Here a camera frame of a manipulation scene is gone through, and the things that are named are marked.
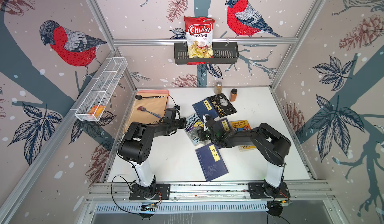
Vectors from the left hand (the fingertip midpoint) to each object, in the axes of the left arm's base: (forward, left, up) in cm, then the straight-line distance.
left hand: (188, 120), depth 98 cm
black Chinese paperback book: (+14, -24, -1) cm, 28 cm away
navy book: (-26, -14, -1) cm, 30 cm away
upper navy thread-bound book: (+12, -10, -1) cm, 16 cm away
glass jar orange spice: (+20, -32, +5) cm, 38 cm away
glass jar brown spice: (+26, -22, +5) cm, 34 cm away
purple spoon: (+11, +34, -2) cm, 36 cm away
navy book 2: (-3, -24, +1) cm, 25 cm away
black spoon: (+22, +40, -1) cm, 46 cm away
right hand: (-8, -6, -1) cm, 10 cm away
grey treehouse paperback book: (-2, -3, -1) cm, 4 cm away
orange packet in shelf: (-15, +39, +32) cm, 52 cm away
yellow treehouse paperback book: (-3, -34, 0) cm, 34 cm away
